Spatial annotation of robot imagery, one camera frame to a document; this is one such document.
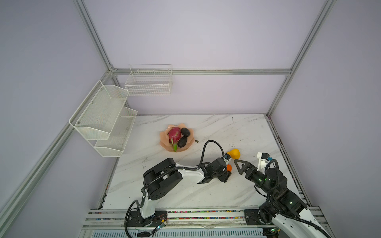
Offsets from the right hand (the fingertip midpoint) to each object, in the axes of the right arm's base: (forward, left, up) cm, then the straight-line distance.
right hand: (235, 165), depth 72 cm
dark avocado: (+32, +27, -13) cm, 43 cm away
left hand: (+5, +2, -18) cm, 18 cm away
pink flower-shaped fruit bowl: (+26, +41, -16) cm, 51 cm away
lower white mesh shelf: (+10, +62, +3) cm, 63 cm away
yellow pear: (+14, -5, -14) cm, 20 cm away
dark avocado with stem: (+24, +29, -14) cm, 40 cm away
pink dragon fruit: (+28, +34, -11) cm, 45 cm away
